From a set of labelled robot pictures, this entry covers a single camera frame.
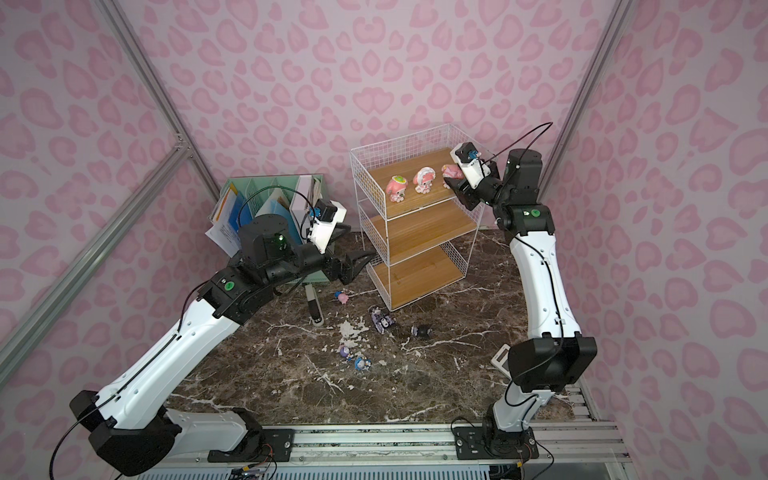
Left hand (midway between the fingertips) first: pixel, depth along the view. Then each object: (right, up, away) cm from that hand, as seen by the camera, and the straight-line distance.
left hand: (360, 236), depth 61 cm
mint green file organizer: (-30, +16, +43) cm, 55 cm away
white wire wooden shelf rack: (+14, +2, +25) cm, 29 cm away
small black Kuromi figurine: (+15, -27, +30) cm, 43 cm away
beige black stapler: (-18, -22, +33) cm, 43 cm away
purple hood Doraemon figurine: (-8, -32, +26) cm, 42 cm away
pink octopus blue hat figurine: (-10, -18, +38) cm, 43 cm away
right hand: (+21, +17, +10) cm, 29 cm away
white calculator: (+37, -33, +25) cm, 56 cm away
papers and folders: (-45, +11, +36) cm, 59 cm away
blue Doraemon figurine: (-3, -34, +24) cm, 42 cm away
